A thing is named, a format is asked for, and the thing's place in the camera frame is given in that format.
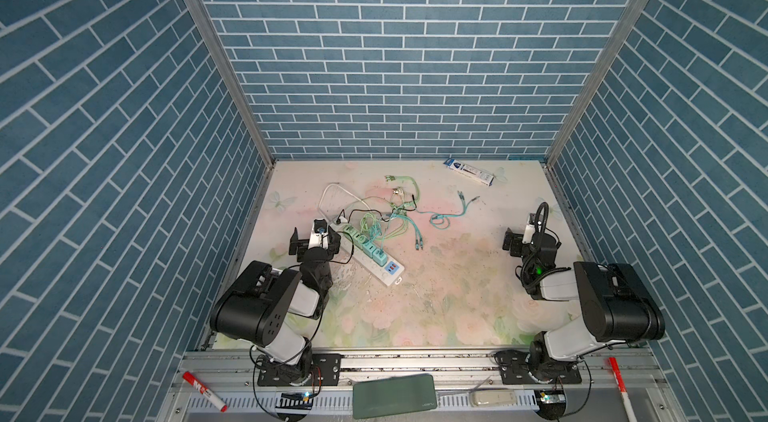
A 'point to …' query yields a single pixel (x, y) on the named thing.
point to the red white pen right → (622, 387)
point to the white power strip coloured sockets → (386, 274)
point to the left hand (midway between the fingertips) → (312, 227)
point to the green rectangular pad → (394, 396)
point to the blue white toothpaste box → (470, 172)
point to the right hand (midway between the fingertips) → (525, 227)
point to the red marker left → (204, 391)
